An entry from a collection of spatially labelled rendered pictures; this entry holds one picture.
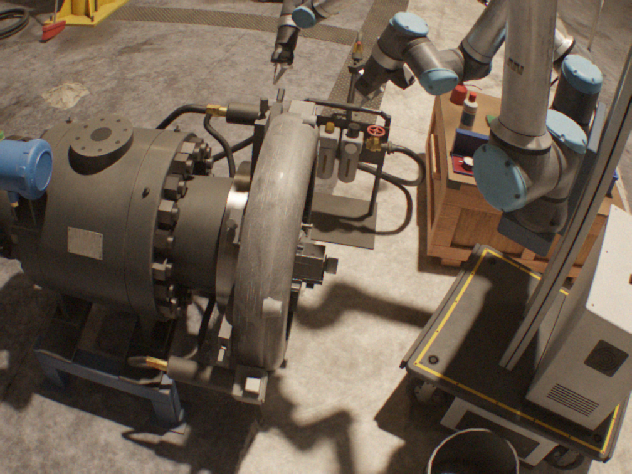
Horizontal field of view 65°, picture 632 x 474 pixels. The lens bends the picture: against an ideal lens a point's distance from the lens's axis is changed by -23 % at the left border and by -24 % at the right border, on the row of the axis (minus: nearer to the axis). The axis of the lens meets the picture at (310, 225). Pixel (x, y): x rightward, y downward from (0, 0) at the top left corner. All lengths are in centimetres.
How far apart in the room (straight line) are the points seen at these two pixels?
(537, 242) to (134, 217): 103
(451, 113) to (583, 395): 157
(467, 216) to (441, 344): 72
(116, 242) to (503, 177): 100
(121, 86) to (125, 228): 228
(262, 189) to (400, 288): 123
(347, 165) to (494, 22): 140
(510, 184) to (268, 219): 59
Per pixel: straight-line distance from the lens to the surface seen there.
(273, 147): 156
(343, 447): 214
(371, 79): 158
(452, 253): 270
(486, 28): 140
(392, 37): 145
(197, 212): 172
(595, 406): 195
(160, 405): 204
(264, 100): 158
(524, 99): 118
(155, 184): 164
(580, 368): 182
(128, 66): 409
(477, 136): 252
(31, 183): 159
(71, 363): 205
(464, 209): 256
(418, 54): 140
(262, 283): 148
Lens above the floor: 192
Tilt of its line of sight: 43 degrees down
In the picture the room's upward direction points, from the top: 7 degrees clockwise
